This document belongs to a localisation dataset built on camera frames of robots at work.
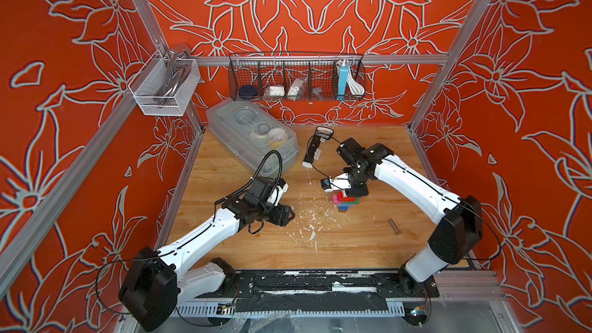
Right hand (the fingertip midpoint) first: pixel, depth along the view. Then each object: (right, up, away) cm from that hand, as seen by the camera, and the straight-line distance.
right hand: (345, 185), depth 81 cm
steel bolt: (+20, -16, +4) cm, 26 cm away
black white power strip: (-4, +20, +34) cm, 40 cm away
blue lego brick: (+2, -10, +8) cm, 13 cm away
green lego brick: (+5, -7, +2) cm, 8 cm away
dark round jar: (-38, +37, +13) cm, 55 cm away
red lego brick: (+1, -5, +1) cm, 6 cm away
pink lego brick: (-3, -6, +2) cm, 7 cm away
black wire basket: (-18, +44, +16) cm, 50 cm away
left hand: (-21, -9, -1) cm, 23 cm away
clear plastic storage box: (-36, +21, +11) cm, 43 cm away
